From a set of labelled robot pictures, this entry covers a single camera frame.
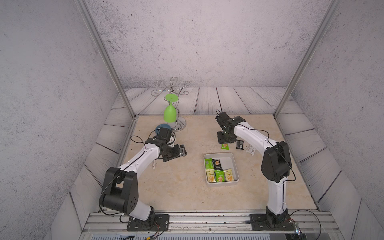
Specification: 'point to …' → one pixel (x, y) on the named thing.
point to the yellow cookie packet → (210, 175)
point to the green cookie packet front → (220, 175)
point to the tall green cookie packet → (209, 163)
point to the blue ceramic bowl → (164, 126)
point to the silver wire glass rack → (180, 123)
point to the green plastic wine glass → (170, 111)
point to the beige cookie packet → (229, 175)
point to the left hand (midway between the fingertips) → (182, 154)
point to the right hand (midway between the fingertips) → (223, 140)
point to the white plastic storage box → (228, 160)
